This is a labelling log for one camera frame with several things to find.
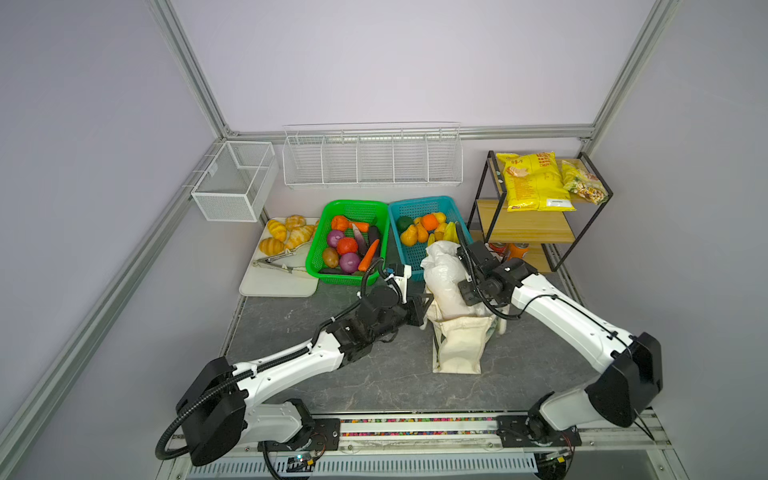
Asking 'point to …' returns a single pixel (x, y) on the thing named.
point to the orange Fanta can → (516, 252)
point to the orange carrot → (367, 256)
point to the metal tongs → (269, 262)
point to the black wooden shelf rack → (546, 236)
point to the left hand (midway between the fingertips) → (435, 301)
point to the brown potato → (331, 257)
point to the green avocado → (404, 223)
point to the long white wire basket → (372, 154)
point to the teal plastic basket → (418, 222)
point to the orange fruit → (429, 222)
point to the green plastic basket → (349, 236)
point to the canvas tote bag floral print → (458, 342)
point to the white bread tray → (272, 282)
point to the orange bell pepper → (339, 222)
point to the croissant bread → (271, 246)
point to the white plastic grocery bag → (444, 270)
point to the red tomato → (347, 245)
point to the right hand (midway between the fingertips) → (477, 289)
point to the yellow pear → (409, 237)
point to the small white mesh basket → (236, 182)
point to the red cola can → (498, 248)
